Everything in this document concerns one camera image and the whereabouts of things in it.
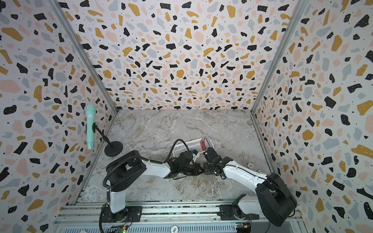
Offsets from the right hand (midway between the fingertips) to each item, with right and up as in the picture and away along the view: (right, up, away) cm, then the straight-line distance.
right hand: (210, 168), depth 88 cm
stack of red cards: (-3, +14, +10) cm, 17 cm away
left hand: (-1, -1, -3) cm, 3 cm away
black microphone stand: (-64, +10, +10) cm, 65 cm away
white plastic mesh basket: (-9, +12, +12) cm, 19 cm away
